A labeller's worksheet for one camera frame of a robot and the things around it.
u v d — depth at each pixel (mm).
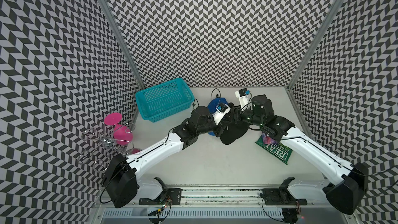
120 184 397
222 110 616
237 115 621
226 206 718
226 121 656
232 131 737
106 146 622
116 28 869
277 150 848
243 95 614
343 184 379
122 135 800
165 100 1119
